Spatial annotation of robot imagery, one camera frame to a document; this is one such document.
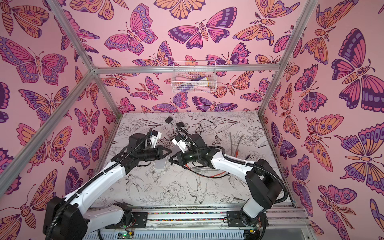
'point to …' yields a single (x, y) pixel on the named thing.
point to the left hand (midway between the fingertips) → (172, 150)
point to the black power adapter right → (180, 124)
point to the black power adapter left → (168, 119)
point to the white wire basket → (194, 76)
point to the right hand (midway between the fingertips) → (170, 158)
